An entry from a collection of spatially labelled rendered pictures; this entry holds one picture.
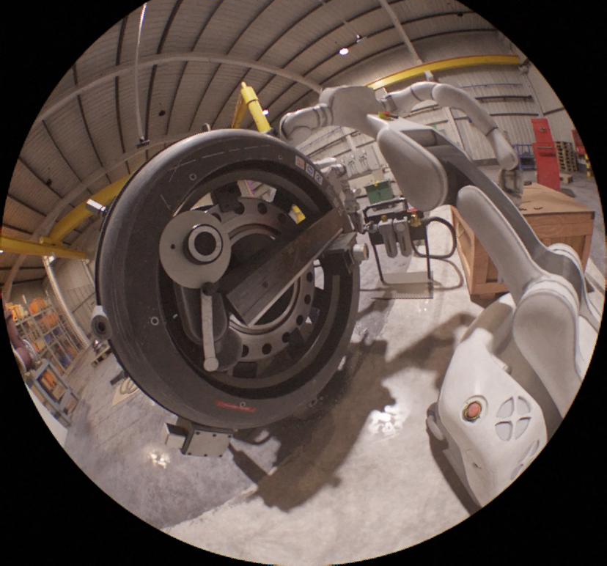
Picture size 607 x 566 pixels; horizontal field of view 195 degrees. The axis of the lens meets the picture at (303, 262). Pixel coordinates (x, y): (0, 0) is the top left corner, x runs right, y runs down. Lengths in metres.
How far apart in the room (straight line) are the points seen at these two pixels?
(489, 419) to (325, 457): 0.56
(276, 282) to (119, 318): 0.26
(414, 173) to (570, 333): 0.45
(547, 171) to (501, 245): 3.53
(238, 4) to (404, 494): 9.31
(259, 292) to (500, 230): 0.46
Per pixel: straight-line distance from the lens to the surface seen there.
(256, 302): 0.30
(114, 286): 0.27
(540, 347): 0.43
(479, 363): 0.47
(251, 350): 0.49
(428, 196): 0.44
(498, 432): 0.45
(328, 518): 0.81
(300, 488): 0.82
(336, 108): 0.71
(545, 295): 0.38
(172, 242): 0.26
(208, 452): 0.48
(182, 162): 0.32
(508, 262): 0.43
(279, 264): 0.32
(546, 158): 3.89
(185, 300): 0.27
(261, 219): 0.50
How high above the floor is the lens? 0.75
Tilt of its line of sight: 20 degrees down
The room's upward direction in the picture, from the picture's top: 23 degrees counter-clockwise
